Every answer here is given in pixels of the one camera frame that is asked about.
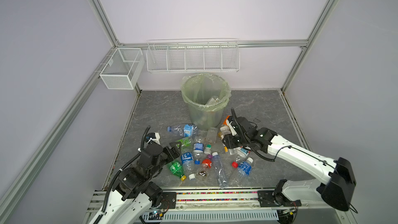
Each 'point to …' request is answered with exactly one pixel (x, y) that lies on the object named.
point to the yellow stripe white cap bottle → (225, 130)
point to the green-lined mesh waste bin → (207, 95)
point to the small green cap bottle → (207, 150)
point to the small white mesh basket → (122, 70)
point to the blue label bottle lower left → (186, 159)
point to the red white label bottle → (242, 153)
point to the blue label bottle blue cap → (198, 150)
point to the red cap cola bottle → (206, 164)
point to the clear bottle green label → (213, 101)
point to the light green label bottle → (186, 141)
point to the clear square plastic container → (212, 135)
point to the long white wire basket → (193, 55)
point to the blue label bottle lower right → (244, 169)
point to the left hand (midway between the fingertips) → (175, 149)
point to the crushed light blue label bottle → (186, 130)
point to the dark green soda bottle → (176, 168)
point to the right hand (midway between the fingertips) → (226, 140)
